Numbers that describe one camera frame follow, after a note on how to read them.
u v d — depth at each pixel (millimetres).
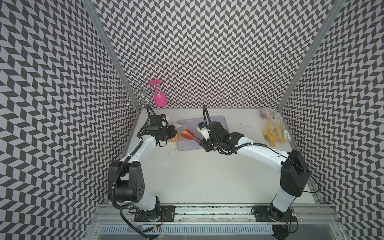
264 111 1083
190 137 892
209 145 739
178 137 911
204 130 735
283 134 896
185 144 915
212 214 738
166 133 790
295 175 448
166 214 722
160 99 983
